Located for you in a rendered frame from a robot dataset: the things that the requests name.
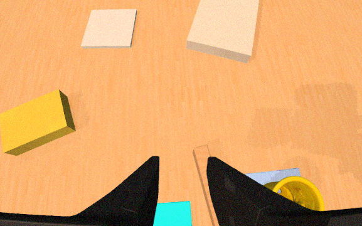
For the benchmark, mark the beige flat square pad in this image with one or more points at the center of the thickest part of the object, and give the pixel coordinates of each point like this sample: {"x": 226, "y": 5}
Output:
{"x": 111, "y": 28}

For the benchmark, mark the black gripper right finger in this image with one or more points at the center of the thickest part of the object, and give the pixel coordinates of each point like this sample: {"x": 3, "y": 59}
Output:
{"x": 239, "y": 200}

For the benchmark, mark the yellow cup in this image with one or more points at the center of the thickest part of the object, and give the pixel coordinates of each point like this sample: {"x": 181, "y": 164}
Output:
{"x": 299, "y": 190}

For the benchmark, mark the beige flat rectangular block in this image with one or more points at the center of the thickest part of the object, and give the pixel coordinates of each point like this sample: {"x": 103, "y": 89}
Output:
{"x": 224, "y": 28}

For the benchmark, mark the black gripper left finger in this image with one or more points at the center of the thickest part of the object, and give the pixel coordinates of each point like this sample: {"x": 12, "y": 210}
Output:
{"x": 131, "y": 203}

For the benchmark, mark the yellow rectangular block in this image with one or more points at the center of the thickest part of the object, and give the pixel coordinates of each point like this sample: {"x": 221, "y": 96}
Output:
{"x": 35, "y": 123}

